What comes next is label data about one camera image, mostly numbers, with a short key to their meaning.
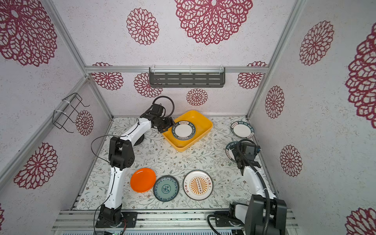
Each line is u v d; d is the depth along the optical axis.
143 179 0.85
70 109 0.80
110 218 0.64
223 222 0.74
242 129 1.11
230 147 0.80
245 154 0.66
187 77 0.96
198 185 0.85
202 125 1.13
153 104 0.83
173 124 0.92
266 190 0.45
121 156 0.61
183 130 1.10
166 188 0.84
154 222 0.74
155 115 0.81
